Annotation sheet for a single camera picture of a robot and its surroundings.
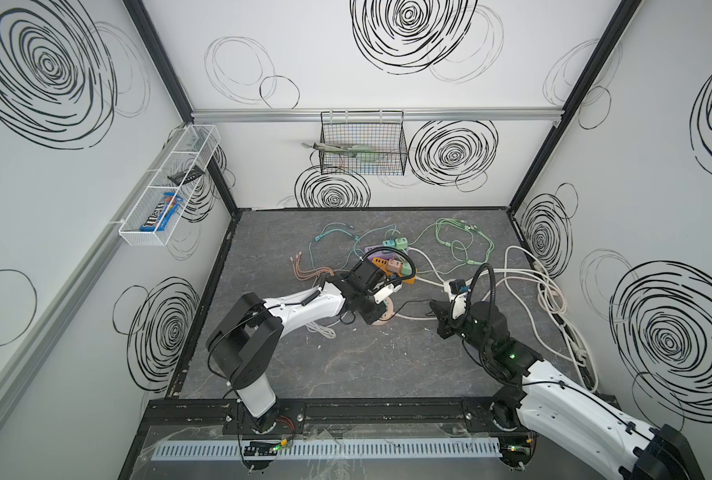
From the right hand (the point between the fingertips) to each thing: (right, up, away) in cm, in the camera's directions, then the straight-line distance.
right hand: (431, 303), depth 80 cm
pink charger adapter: (-9, +9, +14) cm, 18 cm away
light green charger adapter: (-5, +16, +22) cm, 27 cm away
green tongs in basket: (-21, +44, +10) cm, 50 cm away
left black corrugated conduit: (-11, +15, -11) cm, 22 cm away
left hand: (-13, -3, +7) cm, 15 cm away
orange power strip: (-12, +9, +19) cm, 24 cm away
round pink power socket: (-11, -5, +8) cm, 14 cm away
